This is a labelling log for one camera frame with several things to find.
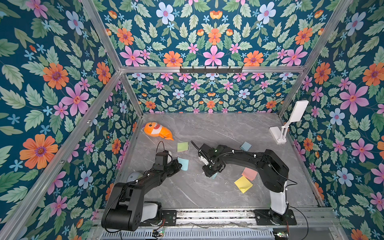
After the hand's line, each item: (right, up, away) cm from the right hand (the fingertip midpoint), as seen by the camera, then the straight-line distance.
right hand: (210, 169), depth 88 cm
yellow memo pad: (+19, -7, -4) cm, 21 cm away
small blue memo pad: (+25, +12, +13) cm, 31 cm away
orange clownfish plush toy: (-38, +24, +12) cm, 46 cm away
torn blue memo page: (-16, +3, +4) cm, 17 cm away
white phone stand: (+48, +18, +11) cm, 52 cm away
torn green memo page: (-18, +12, +12) cm, 25 cm away
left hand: (-16, +3, +2) cm, 16 cm away
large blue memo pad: (+2, -3, -3) cm, 5 cm away
